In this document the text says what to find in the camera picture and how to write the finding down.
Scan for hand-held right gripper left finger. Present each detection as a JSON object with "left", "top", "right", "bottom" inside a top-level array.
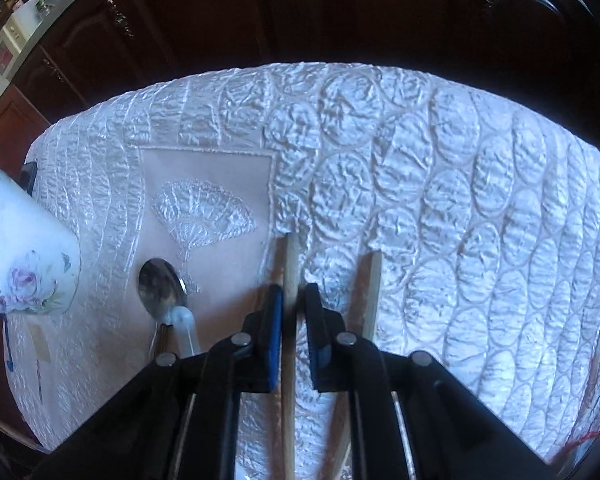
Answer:
[{"left": 30, "top": 284, "right": 287, "bottom": 480}]

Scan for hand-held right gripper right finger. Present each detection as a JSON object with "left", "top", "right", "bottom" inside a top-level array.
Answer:
[{"left": 299, "top": 283, "right": 573, "bottom": 480}]

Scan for single tan chopstick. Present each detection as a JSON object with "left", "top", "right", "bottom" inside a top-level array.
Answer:
[{"left": 278, "top": 232, "right": 301, "bottom": 480}]

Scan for single brown chopstick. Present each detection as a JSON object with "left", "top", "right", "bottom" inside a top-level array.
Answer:
[{"left": 352, "top": 251, "right": 384, "bottom": 346}]

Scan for white ceramic spoon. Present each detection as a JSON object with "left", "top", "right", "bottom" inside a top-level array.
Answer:
[{"left": 167, "top": 306, "right": 203, "bottom": 360}]

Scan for metal spoon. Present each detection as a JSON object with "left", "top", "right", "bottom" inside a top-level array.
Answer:
[{"left": 138, "top": 258, "right": 187, "bottom": 361}]

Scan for white floral teal-lined utensil holder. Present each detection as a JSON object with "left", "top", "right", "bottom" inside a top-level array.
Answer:
[{"left": 0, "top": 152, "right": 82, "bottom": 317}]

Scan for white quilted satin cloth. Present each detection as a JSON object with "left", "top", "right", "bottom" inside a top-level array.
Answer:
[{"left": 2, "top": 61, "right": 600, "bottom": 480}]

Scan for black phone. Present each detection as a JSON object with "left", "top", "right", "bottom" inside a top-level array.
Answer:
[{"left": 19, "top": 160, "right": 38, "bottom": 196}]

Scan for dark wooden base cabinets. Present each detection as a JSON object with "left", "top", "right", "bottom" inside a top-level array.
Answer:
[{"left": 0, "top": 0, "right": 600, "bottom": 171}]

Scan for cream microwave oven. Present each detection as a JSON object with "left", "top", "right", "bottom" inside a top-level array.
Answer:
[{"left": 0, "top": 10, "right": 36, "bottom": 81}]

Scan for grey stone kitchen countertop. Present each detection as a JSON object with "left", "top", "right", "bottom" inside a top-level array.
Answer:
[{"left": 0, "top": 0, "right": 111, "bottom": 126}]

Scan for blue strap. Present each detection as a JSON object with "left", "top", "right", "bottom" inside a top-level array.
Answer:
[{"left": 2, "top": 312, "right": 16, "bottom": 373}]

